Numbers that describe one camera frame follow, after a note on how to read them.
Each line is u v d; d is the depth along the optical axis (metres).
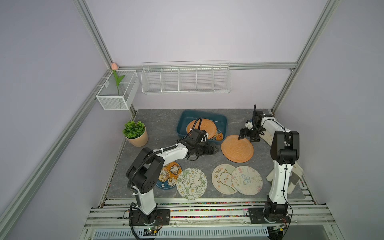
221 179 0.87
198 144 0.77
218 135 1.05
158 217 0.74
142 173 0.48
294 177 0.87
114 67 0.89
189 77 1.04
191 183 0.85
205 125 1.08
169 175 0.87
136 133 0.91
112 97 0.77
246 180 0.86
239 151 0.97
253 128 0.90
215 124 1.09
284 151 0.59
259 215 0.74
